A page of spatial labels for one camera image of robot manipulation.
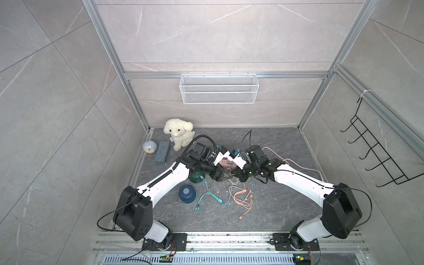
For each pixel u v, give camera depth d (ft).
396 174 1.97
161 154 3.32
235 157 2.39
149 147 3.30
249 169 2.30
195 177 2.75
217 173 2.25
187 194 2.55
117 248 2.37
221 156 2.34
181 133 3.19
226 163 3.20
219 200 2.81
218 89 3.30
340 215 1.39
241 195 2.89
